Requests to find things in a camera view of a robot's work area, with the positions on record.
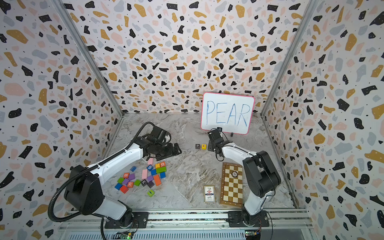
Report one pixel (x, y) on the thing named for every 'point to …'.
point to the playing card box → (209, 194)
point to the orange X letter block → (157, 165)
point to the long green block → (161, 169)
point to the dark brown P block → (197, 146)
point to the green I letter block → (151, 193)
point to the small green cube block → (137, 182)
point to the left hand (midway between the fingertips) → (177, 153)
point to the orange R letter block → (130, 184)
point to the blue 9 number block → (149, 167)
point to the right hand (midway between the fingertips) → (214, 144)
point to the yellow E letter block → (204, 146)
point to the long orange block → (157, 180)
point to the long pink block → (144, 174)
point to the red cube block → (124, 189)
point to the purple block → (150, 178)
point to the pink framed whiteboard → (233, 113)
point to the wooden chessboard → (232, 185)
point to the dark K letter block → (144, 182)
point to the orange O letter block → (162, 164)
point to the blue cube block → (162, 175)
